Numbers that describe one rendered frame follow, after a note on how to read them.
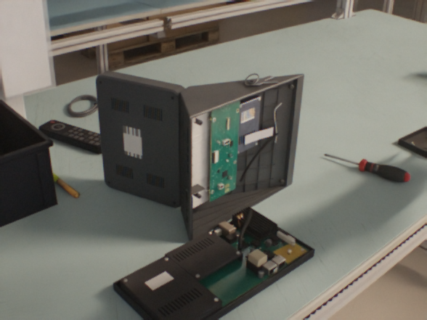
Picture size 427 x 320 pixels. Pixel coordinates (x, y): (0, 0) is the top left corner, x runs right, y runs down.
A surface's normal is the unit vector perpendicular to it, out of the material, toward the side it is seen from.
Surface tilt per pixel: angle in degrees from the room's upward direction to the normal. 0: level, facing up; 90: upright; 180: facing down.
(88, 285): 0
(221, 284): 0
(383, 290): 0
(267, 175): 90
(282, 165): 90
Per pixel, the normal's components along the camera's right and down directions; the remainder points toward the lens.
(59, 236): 0.03, -0.86
